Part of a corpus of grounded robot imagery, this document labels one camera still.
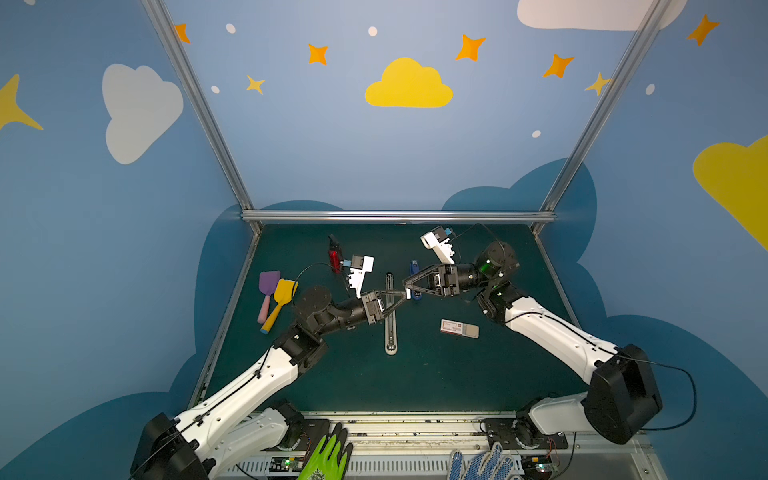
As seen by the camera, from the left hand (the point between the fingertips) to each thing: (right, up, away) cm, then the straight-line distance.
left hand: (410, 301), depth 61 cm
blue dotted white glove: (+20, -41, +9) cm, 46 cm away
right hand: (0, +3, +1) cm, 3 cm away
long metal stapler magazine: (-4, -15, +29) cm, 33 cm away
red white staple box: (+16, -13, +32) cm, 38 cm away
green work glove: (-18, -39, +9) cm, 44 cm away
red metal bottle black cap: (-23, +10, +40) cm, 47 cm away
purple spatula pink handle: (-47, 0, +42) cm, 63 cm away
